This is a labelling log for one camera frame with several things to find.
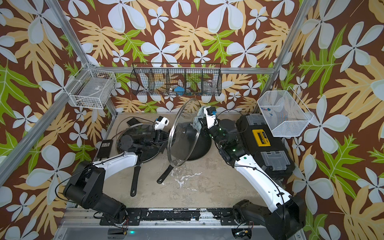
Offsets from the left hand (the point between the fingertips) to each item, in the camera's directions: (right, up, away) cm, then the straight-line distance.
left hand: (174, 140), depth 62 cm
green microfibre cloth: (+9, +8, +8) cm, 14 cm away
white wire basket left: (-52, +29, +24) cm, 64 cm away
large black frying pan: (-23, -19, +18) cm, 35 cm away
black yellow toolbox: (+49, -5, +20) cm, 53 cm away
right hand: (+11, +11, +9) cm, 18 cm away
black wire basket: (-3, +38, +35) cm, 51 cm away
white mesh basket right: (+60, +14, +22) cm, 66 cm away
